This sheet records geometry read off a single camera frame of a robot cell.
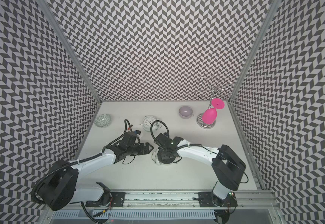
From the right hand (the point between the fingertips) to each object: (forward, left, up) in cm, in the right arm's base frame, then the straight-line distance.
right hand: (168, 155), depth 84 cm
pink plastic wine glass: (+17, -25, +17) cm, 35 cm away
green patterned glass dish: (+27, +49, 0) cm, 56 cm away
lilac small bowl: (+36, -13, -2) cm, 38 cm away
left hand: (+4, +13, 0) cm, 13 cm away
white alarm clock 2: (+26, +16, -1) cm, 31 cm away
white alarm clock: (-4, +2, +10) cm, 11 cm away
